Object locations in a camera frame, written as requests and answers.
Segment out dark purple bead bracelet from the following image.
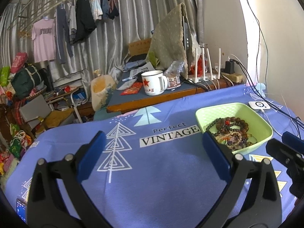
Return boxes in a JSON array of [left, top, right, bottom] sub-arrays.
[[228, 136, 254, 151]]

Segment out clear crystal bead bracelet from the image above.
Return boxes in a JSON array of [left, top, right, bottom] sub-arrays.
[[214, 132, 243, 145]]

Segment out smartphone with blue screen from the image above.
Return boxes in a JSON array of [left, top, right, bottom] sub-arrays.
[[16, 198, 27, 223]]

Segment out green plastic tray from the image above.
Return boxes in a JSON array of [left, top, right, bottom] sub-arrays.
[[195, 102, 273, 155]]

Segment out small white round device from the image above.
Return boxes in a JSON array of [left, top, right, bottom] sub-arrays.
[[248, 101, 271, 112]]

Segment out black power adapter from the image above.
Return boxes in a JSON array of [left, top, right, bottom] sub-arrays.
[[224, 59, 235, 74]]

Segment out white wifi router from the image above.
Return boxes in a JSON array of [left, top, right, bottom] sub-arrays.
[[188, 44, 222, 83]]

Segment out grey laptop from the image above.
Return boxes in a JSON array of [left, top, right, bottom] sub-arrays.
[[19, 95, 51, 122]]

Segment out clear plastic snack bag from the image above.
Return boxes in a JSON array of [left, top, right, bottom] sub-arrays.
[[164, 61, 185, 89]]

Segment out dark green duffel bag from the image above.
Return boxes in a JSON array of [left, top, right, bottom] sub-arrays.
[[11, 65, 42, 99]]

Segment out beige waste bin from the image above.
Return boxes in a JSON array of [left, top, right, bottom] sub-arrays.
[[91, 75, 116, 112]]

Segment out white enamel mug red star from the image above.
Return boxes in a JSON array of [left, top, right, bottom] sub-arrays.
[[141, 70, 168, 96]]

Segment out wooden desk blue top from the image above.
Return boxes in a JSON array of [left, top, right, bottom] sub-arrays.
[[107, 70, 239, 113]]

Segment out beige dotted cloth cover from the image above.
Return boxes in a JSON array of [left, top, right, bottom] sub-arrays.
[[146, 3, 188, 78]]

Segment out red envelope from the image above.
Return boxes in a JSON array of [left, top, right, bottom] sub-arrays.
[[121, 82, 143, 96]]

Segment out grey hanging trousers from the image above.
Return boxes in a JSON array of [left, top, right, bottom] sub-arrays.
[[55, 6, 74, 64]]

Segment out cardboard box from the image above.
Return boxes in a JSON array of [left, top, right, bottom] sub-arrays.
[[128, 38, 151, 56]]

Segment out pink t-shirt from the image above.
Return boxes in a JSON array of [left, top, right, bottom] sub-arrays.
[[31, 19, 56, 63]]

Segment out black hanging shirt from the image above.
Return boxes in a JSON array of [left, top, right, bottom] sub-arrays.
[[73, 0, 96, 43]]

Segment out grey curtain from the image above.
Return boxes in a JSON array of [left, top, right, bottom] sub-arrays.
[[1, 0, 196, 84]]

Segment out light blue hanging shirt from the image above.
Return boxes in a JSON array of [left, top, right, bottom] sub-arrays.
[[90, 0, 103, 22]]

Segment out black cable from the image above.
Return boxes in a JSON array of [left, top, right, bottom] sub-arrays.
[[230, 0, 304, 138]]

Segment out brown wooden bead bracelet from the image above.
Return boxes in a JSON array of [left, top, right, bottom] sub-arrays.
[[215, 116, 249, 135]]

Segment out dark green bead bracelet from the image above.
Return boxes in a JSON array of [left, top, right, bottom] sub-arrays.
[[206, 118, 221, 133]]

